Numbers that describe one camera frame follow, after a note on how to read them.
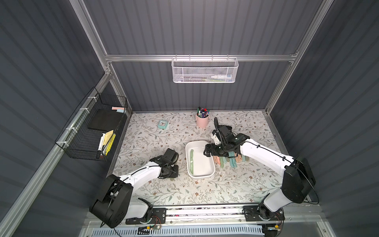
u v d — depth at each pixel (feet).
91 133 2.40
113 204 1.38
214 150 2.46
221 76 2.94
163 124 3.62
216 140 2.31
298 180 1.42
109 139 2.07
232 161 3.06
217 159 3.05
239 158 2.23
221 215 2.47
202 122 3.42
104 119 2.48
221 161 3.02
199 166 3.02
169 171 2.27
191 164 2.99
